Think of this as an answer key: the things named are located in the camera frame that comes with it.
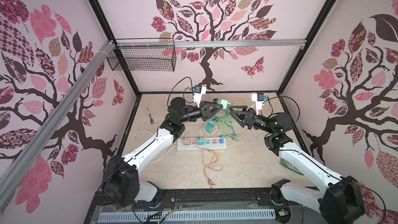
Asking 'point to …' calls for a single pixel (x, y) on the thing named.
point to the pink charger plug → (186, 141)
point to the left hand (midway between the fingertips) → (222, 108)
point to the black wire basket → (143, 54)
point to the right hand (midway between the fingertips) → (232, 111)
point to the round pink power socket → (214, 129)
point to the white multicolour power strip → (210, 143)
